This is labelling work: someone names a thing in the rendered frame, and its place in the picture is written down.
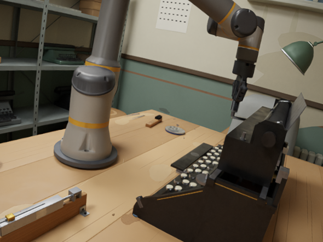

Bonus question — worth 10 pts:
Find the grey metal shelf unit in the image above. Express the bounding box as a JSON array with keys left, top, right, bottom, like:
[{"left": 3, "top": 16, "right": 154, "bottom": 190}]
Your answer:
[{"left": 0, "top": 0, "right": 128, "bottom": 142}]

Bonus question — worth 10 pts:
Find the white dotted wall poster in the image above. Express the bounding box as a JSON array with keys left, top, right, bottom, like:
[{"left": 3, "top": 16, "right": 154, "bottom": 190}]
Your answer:
[{"left": 155, "top": 0, "right": 193, "bottom": 34}]

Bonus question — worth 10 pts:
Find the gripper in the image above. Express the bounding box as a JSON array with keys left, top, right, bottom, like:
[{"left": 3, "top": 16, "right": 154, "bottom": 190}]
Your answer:
[{"left": 230, "top": 60, "right": 256, "bottom": 118}]

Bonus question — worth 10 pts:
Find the grey round base plate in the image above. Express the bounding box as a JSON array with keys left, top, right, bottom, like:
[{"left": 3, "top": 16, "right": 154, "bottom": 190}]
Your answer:
[{"left": 53, "top": 140, "right": 118, "bottom": 170}]

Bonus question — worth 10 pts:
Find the green typewriter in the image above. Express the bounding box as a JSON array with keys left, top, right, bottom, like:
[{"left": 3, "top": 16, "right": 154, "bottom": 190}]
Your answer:
[{"left": 42, "top": 47, "right": 86, "bottom": 66}]

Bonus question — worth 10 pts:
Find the wooden gauge rest block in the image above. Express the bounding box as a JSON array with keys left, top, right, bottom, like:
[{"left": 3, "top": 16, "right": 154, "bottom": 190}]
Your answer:
[{"left": 0, "top": 192, "right": 88, "bottom": 242}]

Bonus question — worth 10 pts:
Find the black typewriter carriage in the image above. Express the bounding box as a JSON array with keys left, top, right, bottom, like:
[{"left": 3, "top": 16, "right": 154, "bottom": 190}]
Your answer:
[{"left": 267, "top": 99, "right": 292, "bottom": 130}]

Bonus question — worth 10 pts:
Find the grey typewriter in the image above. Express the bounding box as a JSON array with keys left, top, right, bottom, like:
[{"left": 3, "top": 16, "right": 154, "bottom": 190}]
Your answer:
[{"left": 0, "top": 99, "right": 22, "bottom": 128}]

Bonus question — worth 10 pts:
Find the tan round box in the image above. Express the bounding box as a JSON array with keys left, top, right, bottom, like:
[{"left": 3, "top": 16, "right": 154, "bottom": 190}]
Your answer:
[{"left": 79, "top": 0, "right": 101, "bottom": 18}]

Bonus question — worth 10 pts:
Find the green desk lamp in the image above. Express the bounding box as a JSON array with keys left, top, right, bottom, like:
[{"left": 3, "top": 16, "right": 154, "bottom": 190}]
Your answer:
[{"left": 280, "top": 40, "right": 323, "bottom": 76}]

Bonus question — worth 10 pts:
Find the silver spring gauge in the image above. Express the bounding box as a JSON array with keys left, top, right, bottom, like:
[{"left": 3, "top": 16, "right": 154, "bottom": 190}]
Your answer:
[{"left": 0, "top": 187, "right": 82, "bottom": 237}]

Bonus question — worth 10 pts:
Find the blue grey round dish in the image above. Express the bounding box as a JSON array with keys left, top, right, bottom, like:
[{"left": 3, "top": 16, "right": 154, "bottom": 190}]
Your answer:
[{"left": 165, "top": 125, "right": 186, "bottom": 137}]

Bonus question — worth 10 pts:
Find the black space bar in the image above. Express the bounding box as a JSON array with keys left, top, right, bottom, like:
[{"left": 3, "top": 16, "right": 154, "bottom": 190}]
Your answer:
[{"left": 170, "top": 143, "right": 213, "bottom": 170}]

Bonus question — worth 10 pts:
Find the black round knob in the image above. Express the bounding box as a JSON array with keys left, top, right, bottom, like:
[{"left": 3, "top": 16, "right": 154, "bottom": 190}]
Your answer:
[{"left": 261, "top": 131, "right": 277, "bottom": 148}]

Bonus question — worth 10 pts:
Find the grey radiator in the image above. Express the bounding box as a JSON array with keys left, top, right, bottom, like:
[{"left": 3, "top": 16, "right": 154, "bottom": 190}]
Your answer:
[{"left": 293, "top": 146, "right": 323, "bottom": 165}]

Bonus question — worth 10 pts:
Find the black typewriter body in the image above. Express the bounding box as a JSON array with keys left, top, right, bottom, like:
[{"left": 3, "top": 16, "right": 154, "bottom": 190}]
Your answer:
[{"left": 132, "top": 106, "right": 290, "bottom": 242}]

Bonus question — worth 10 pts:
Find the grey round key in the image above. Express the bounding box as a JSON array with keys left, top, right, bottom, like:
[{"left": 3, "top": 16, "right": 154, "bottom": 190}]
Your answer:
[{"left": 195, "top": 174, "right": 209, "bottom": 186}]

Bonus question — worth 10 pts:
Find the wooden brush with black top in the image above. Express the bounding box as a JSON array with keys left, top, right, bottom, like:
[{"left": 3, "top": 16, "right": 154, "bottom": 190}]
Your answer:
[{"left": 145, "top": 114, "right": 163, "bottom": 128}]

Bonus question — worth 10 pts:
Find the grey metal bracket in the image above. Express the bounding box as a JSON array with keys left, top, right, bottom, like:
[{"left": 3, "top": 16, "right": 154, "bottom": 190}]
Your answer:
[
  {"left": 274, "top": 166, "right": 290, "bottom": 184},
  {"left": 259, "top": 184, "right": 270, "bottom": 200}
]

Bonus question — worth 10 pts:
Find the grey paper sheet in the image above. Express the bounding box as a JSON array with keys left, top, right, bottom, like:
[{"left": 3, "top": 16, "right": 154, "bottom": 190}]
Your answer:
[{"left": 284, "top": 92, "right": 308, "bottom": 130}]

